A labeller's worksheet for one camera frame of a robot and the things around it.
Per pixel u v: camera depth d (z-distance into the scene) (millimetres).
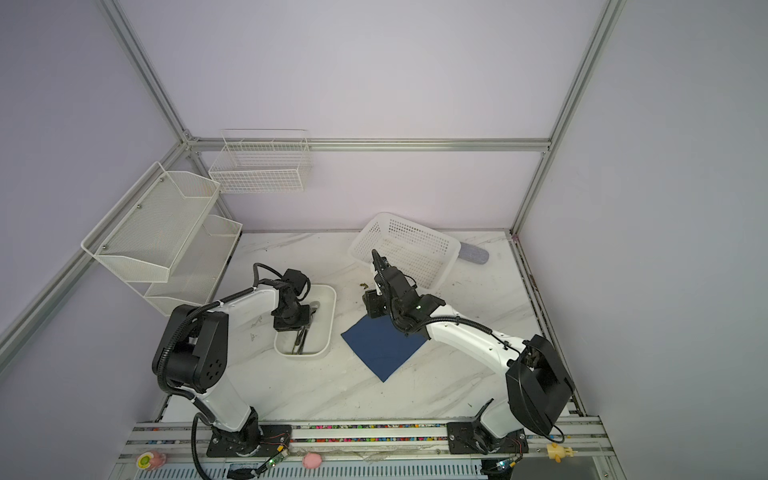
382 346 898
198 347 479
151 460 673
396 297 605
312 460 699
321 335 928
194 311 488
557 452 679
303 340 906
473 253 1110
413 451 731
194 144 906
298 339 906
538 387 423
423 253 1112
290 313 790
